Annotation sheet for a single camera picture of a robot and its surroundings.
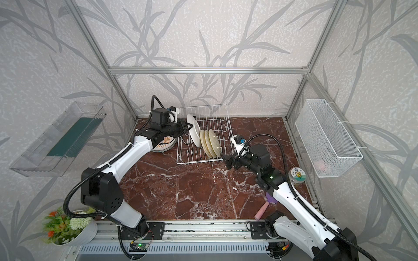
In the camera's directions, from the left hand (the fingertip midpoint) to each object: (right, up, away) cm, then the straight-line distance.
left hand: (193, 125), depth 82 cm
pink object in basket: (+59, -18, -9) cm, 63 cm away
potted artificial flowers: (-47, -41, -21) cm, 65 cm away
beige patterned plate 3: (+10, -10, +12) cm, 18 cm away
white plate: (0, -3, +3) cm, 4 cm away
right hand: (+18, -11, -7) cm, 22 cm away
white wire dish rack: (+9, +7, +37) cm, 39 cm away
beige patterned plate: (+4, -10, +7) cm, 13 cm away
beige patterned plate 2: (+7, -10, +7) cm, 14 cm away
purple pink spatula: (+39, -38, +1) cm, 55 cm away
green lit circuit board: (-22, -54, -11) cm, 60 cm away
